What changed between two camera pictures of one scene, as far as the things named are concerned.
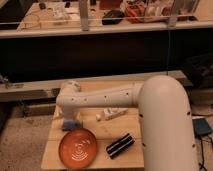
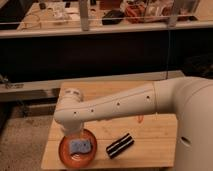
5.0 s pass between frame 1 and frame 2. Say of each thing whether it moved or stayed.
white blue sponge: moved
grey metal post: stayed
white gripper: moved
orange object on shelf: stayed
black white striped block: stayed
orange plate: stayed
